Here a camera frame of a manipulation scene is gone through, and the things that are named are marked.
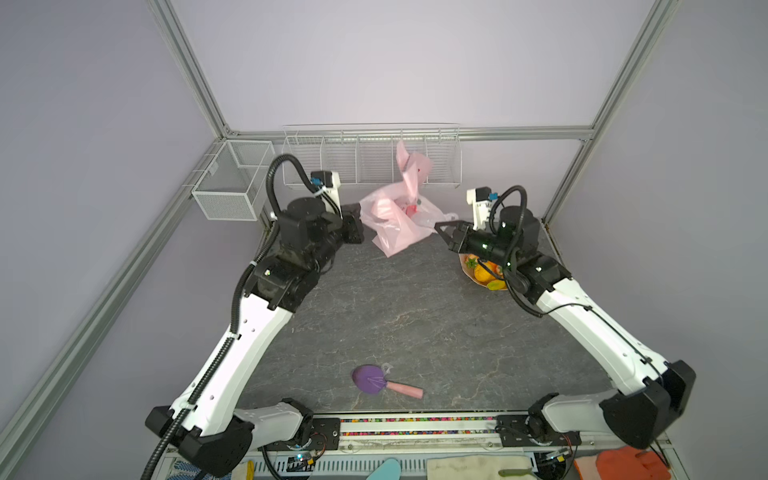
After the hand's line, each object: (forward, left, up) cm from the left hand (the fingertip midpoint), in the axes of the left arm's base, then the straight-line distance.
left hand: (363, 211), depth 64 cm
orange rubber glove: (-46, -56, -39) cm, 82 cm away
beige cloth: (-44, -23, -42) cm, 65 cm away
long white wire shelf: (+41, +1, -13) cm, 43 cm away
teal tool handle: (-44, -2, -42) cm, 60 cm away
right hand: (0, -16, -7) cm, 17 cm away
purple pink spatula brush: (-23, +1, -41) cm, 47 cm away
